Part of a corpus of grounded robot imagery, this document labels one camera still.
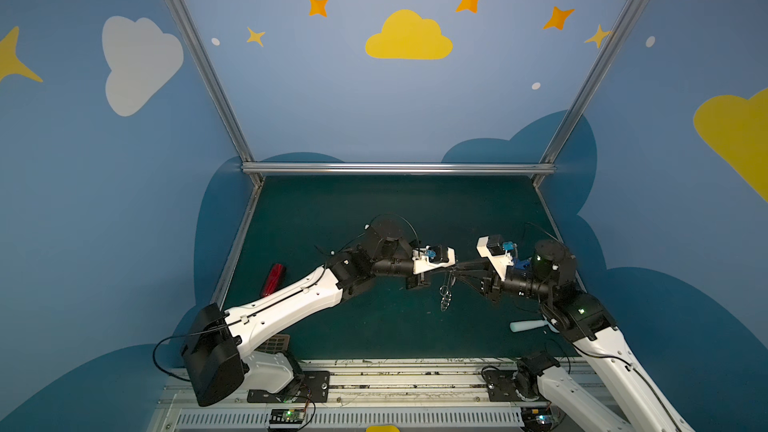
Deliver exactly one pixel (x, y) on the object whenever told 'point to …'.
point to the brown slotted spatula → (278, 343)
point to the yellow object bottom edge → (382, 428)
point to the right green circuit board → (537, 418)
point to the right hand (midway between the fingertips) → (462, 265)
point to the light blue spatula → (517, 326)
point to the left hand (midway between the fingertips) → (451, 263)
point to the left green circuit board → (286, 416)
